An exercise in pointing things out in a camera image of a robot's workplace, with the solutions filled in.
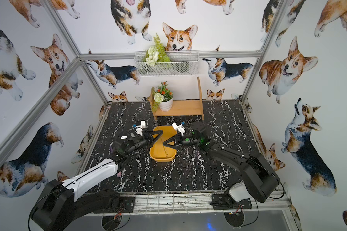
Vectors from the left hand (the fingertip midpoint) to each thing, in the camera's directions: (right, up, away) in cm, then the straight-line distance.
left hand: (162, 129), depth 74 cm
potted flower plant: (-3, +18, +21) cm, 28 cm away
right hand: (+3, -5, -3) cm, 6 cm away
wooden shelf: (+9, +12, +36) cm, 39 cm away
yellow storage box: (-4, -17, +19) cm, 26 cm away
